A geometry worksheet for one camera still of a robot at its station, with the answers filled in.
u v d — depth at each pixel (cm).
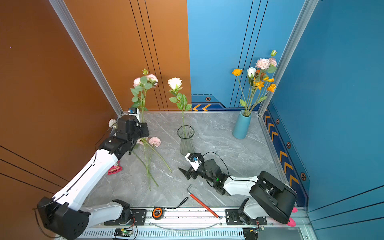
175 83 75
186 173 71
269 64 80
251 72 84
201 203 77
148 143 99
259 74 82
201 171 71
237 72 91
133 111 65
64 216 37
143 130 68
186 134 87
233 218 72
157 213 72
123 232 71
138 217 74
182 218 76
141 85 77
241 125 92
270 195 45
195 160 67
